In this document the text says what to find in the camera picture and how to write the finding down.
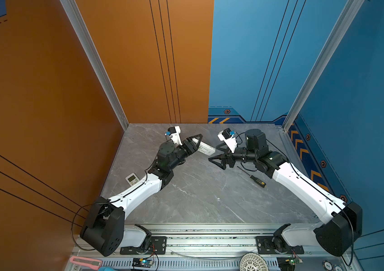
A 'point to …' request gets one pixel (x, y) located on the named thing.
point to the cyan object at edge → (106, 269)
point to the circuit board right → (288, 263)
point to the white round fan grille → (252, 261)
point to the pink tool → (95, 264)
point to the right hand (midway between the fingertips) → (213, 153)
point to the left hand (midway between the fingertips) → (201, 136)
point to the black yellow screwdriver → (257, 180)
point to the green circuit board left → (143, 262)
